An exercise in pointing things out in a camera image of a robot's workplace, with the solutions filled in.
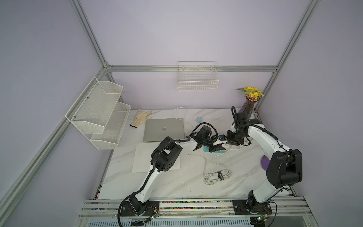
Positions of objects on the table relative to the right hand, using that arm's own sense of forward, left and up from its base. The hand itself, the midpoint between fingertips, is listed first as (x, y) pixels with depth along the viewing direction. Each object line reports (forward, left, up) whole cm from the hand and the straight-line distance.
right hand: (228, 144), depth 88 cm
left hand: (+1, +2, -5) cm, 5 cm away
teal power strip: (-1, +13, -4) cm, 14 cm away
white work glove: (+32, +64, -8) cm, 72 cm away
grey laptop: (+21, +50, -11) cm, 55 cm away
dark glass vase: (+30, -21, +3) cm, 37 cm away
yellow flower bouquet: (+32, -20, +14) cm, 41 cm away
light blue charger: (+28, +16, -7) cm, 33 cm away
